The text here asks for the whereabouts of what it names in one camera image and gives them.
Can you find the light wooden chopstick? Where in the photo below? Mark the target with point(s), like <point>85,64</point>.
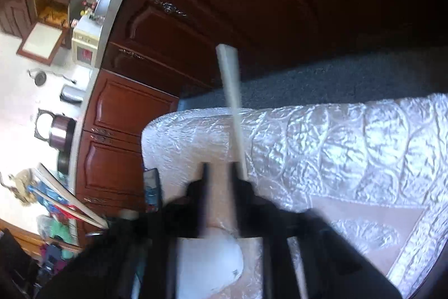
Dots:
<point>66,209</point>
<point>70,199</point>
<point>57,181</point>

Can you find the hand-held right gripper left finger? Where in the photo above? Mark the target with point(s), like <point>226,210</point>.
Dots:
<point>205,187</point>

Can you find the grey countertop appliance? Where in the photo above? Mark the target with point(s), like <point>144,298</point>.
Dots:
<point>71,94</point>

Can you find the wooden wall cabinet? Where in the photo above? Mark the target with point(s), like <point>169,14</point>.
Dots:
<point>49,4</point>

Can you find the white spoon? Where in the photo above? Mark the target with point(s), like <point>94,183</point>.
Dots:
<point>229,85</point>

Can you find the dark frying pan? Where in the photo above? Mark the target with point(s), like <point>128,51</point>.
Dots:
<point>63,161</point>

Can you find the wooden base cabinets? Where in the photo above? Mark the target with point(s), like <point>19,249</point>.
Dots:
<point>280,4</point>

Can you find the silver cooking pot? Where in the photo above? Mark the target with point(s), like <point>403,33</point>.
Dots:
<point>63,131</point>

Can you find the floral utensil holder teal rim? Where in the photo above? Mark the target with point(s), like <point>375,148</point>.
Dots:
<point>152,190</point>

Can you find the white quilted tablecloth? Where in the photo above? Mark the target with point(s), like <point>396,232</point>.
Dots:
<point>315,145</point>

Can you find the cream microwave oven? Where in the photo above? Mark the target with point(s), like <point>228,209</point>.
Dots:
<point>85,43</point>

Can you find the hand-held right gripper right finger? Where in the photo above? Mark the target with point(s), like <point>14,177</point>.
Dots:
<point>238,201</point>

